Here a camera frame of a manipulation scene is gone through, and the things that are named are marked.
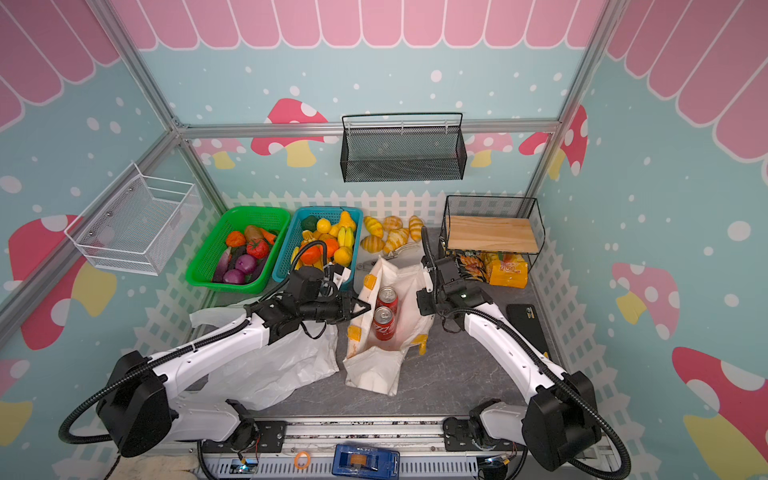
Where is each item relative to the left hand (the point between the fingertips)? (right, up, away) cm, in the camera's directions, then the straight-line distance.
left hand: (369, 314), depth 77 cm
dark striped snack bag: (+34, +12, +26) cm, 44 cm away
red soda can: (+5, +3, +11) cm, 12 cm away
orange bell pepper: (-52, +21, +33) cm, 65 cm away
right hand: (+15, +4, +7) cm, 17 cm away
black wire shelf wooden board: (+40, +26, +24) cm, 53 cm away
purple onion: (-45, +13, +26) cm, 53 cm away
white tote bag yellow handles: (+1, -13, +1) cm, 13 cm away
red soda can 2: (+4, -4, +6) cm, 8 cm away
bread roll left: (-2, +27, +40) cm, 48 cm away
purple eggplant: (-53, +12, +26) cm, 60 cm away
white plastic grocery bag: (-29, -18, +4) cm, 35 cm away
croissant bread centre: (+7, +22, +36) cm, 42 cm away
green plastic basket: (-39, +29, +36) cm, 60 cm away
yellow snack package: (+45, +10, +22) cm, 51 cm away
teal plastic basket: (-30, +22, +30) cm, 48 cm away
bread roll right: (+15, +27, +41) cm, 51 cm away
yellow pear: (-12, +28, +35) cm, 47 cm away
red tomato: (-43, +18, +30) cm, 55 cm away
